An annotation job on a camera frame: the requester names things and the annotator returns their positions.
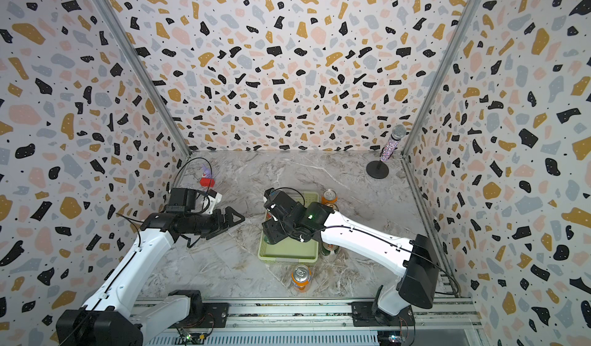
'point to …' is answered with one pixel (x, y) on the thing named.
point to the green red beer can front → (327, 248)
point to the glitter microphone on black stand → (378, 169)
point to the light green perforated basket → (289, 250)
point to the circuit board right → (389, 337)
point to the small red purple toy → (207, 174)
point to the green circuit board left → (191, 338)
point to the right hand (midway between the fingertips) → (270, 227)
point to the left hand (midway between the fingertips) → (237, 222)
